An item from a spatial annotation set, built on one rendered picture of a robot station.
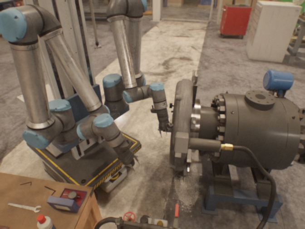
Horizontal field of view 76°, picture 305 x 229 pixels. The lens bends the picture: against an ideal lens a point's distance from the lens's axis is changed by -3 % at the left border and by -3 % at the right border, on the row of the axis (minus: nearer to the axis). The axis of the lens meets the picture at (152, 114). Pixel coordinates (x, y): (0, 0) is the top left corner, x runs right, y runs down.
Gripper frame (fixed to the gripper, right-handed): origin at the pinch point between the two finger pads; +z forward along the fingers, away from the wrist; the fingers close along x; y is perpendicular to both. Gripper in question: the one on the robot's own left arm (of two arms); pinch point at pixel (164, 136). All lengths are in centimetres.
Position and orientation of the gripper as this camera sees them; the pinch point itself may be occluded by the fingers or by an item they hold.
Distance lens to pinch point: 141.8
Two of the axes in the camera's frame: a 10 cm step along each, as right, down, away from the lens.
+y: 6.6, 0.5, -7.5
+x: 7.2, -3.1, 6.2
